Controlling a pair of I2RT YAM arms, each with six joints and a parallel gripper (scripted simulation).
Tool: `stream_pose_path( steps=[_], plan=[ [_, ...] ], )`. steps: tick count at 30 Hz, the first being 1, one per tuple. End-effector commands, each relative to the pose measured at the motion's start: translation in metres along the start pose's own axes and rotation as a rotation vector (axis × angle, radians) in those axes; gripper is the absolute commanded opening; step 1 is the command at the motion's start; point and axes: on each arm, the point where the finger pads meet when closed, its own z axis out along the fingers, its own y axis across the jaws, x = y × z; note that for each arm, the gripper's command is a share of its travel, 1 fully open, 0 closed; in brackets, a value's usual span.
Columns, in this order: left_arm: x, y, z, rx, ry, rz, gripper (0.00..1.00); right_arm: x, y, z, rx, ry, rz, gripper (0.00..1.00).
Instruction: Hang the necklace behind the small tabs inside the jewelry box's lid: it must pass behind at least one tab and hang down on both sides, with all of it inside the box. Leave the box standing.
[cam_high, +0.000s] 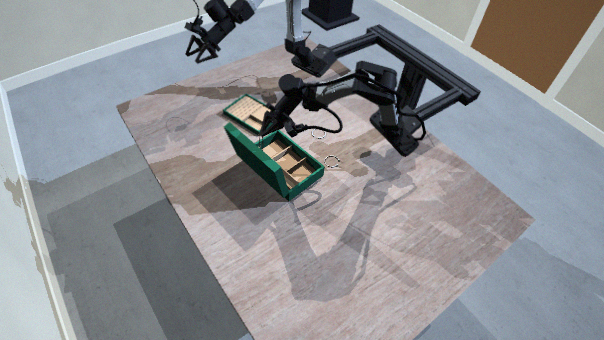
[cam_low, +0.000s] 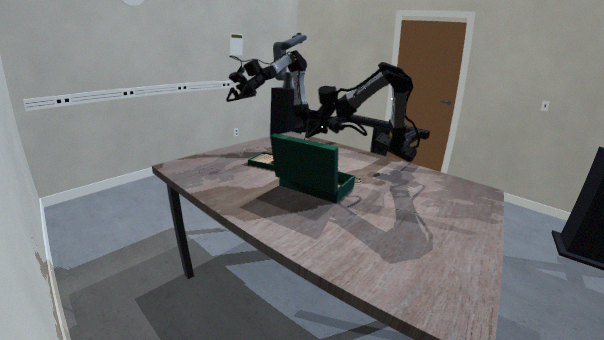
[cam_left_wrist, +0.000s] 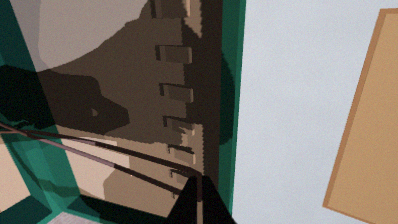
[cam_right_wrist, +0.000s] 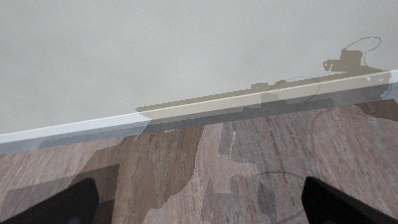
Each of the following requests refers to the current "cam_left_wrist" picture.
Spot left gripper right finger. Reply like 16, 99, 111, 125
202, 176, 237, 224

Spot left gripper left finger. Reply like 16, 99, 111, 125
162, 176, 197, 224

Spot pink looped necklace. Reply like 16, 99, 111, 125
0, 122, 202, 202

